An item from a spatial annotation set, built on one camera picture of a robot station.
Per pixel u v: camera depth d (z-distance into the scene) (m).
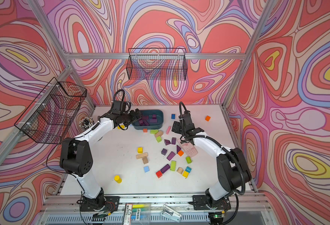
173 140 0.97
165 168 0.84
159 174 0.83
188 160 0.88
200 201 0.74
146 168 0.87
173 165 0.86
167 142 0.98
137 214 0.69
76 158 0.48
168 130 1.04
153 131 1.02
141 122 1.05
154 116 1.11
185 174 0.84
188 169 0.84
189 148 0.93
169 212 0.70
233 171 0.44
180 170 0.84
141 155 0.91
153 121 1.08
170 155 0.91
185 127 0.68
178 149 0.93
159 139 0.97
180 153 0.92
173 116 1.11
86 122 0.88
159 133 1.00
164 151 0.91
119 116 0.72
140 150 0.93
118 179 0.78
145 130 1.04
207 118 1.11
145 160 0.88
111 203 0.73
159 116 1.10
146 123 1.06
